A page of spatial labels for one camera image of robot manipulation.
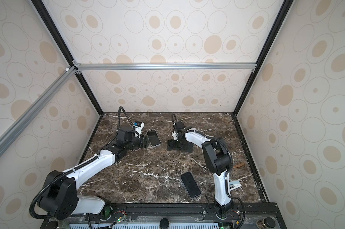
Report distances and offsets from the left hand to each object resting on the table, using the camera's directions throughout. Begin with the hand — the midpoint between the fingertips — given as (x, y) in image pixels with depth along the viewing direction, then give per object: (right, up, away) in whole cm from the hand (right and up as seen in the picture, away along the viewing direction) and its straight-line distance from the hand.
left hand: (151, 134), depth 83 cm
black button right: (+56, -38, -21) cm, 70 cm away
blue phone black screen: (-2, -3, +21) cm, 22 cm away
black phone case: (+17, -6, 0) cm, 18 cm away
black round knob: (+9, -38, -21) cm, 44 cm away
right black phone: (+23, -29, 0) cm, 37 cm away
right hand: (+12, -11, +13) cm, 21 cm away
